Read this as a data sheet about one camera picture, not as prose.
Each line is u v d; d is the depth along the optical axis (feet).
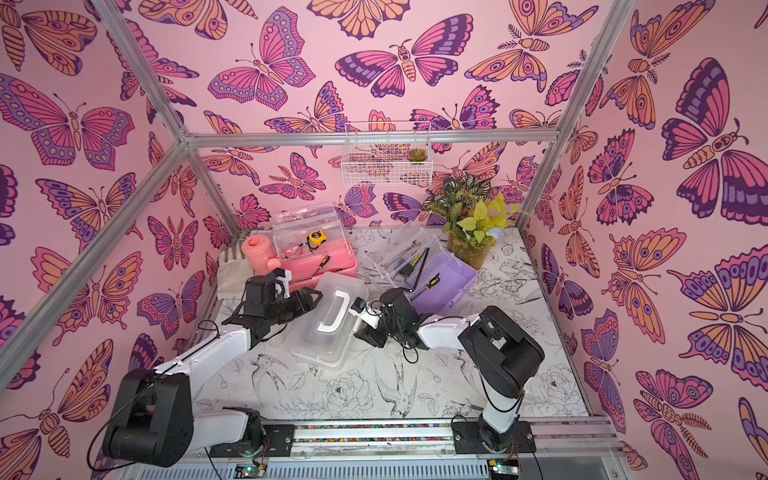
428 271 3.25
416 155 3.02
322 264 3.59
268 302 2.29
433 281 3.34
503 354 1.54
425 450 2.39
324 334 2.64
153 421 1.37
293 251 3.36
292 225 3.52
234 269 3.49
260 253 3.26
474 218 3.01
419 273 3.19
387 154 3.12
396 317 2.32
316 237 3.48
